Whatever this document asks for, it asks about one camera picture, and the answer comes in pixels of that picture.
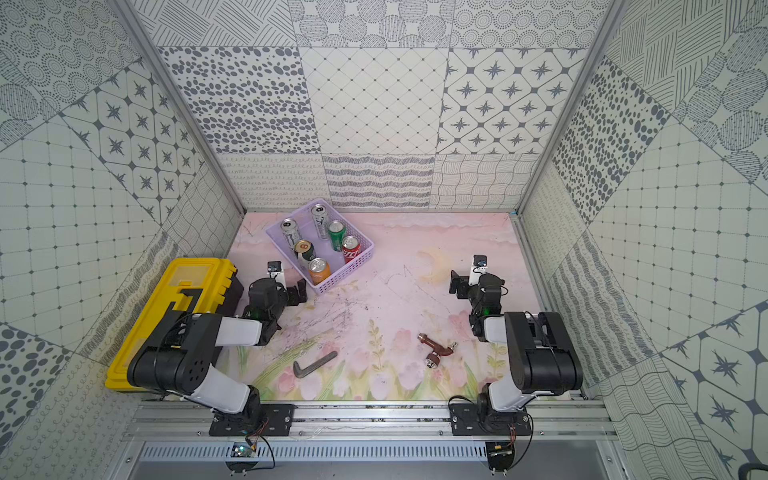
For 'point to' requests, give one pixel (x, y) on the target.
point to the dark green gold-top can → (304, 249)
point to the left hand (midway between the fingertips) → (288, 277)
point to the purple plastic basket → (322, 247)
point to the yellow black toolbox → (205, 286)
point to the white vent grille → (321, 451)
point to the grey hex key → (299, 372)
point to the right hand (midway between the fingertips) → (468, 274)
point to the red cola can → (350, 247)
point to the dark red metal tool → (433, 358)
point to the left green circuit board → (241, 450)
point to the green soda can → (337, 230)
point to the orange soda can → (319, 270)
